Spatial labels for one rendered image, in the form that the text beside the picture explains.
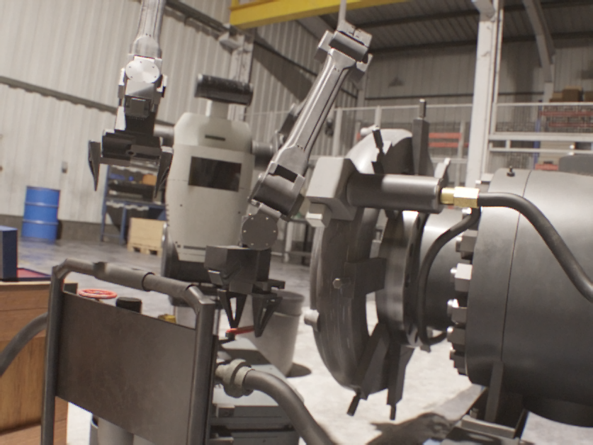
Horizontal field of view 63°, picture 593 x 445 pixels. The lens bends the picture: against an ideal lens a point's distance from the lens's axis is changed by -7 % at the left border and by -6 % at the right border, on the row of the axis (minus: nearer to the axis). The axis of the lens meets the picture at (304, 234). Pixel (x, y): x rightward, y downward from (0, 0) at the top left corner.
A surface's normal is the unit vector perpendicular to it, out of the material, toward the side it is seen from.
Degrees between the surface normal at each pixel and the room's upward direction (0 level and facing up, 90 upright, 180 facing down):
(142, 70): 60
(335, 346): 121
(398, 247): 77
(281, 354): 93
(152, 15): 68
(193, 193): 90
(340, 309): 104
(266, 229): 90
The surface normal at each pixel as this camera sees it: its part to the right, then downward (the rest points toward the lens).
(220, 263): -0.49, -0.05
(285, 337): 0.57, 0.13
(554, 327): -0.50, 0.19
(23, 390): 0.87, 0.11
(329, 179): -0.40, -0.43
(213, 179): 0.33, 0.04
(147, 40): 0.36, -0.33
